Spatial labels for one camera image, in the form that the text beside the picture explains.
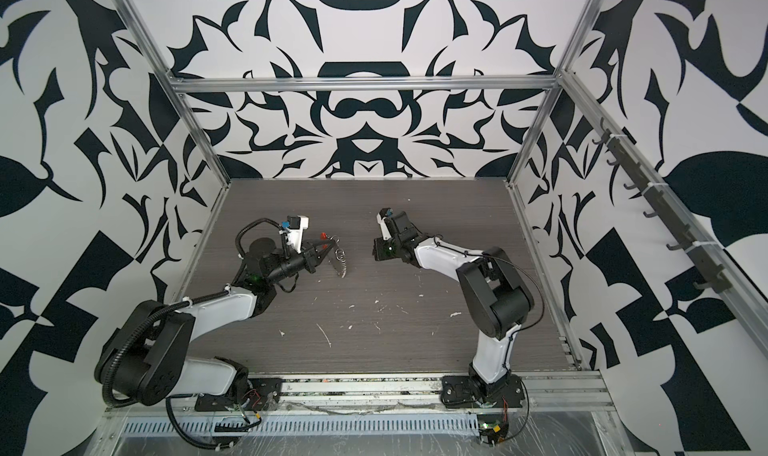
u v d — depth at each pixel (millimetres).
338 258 830
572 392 762
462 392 740
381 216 870
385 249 841
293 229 742
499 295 489
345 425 712
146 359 425
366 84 895
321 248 773
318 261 774
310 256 735
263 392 743
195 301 524
